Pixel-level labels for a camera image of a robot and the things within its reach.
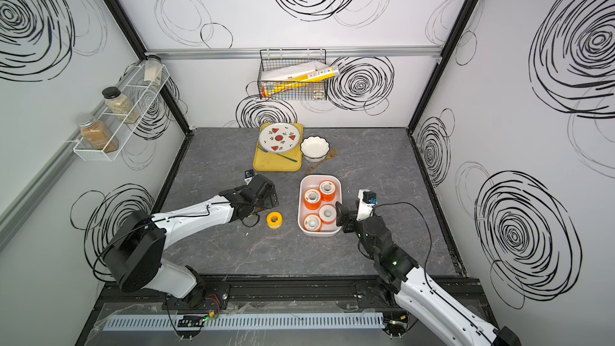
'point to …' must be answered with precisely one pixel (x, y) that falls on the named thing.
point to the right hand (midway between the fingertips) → (347, 205)
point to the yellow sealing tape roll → (275, 220)
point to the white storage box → (307, 182)
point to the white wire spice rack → (138, 92)
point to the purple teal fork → (277, 154)
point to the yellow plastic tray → (265, 161)
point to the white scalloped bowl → (314, 148)
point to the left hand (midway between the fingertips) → (267, 199)
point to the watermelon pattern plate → (279, 138)
